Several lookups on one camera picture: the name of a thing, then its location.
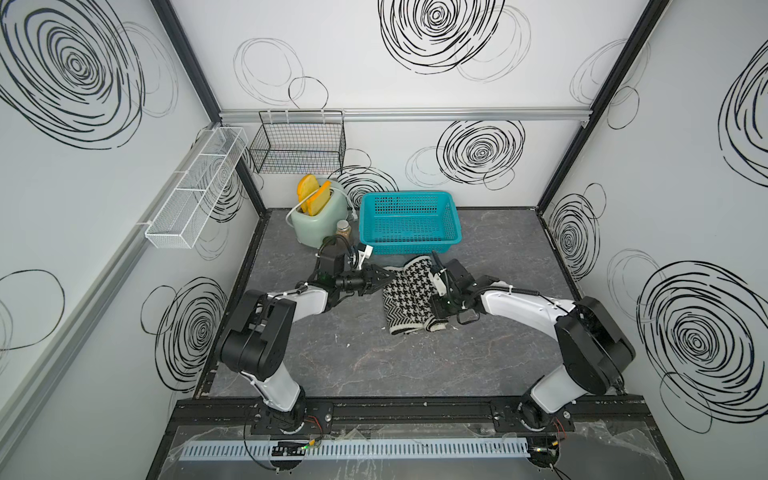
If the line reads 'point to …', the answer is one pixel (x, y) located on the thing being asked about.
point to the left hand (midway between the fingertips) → (392, 280)
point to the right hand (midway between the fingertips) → (434, 308)
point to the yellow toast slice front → (318, 202)
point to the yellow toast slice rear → (307, 185)
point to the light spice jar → (344, 229)
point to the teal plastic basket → (409, 222)
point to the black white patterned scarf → (408, 297)
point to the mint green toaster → (310, 230)
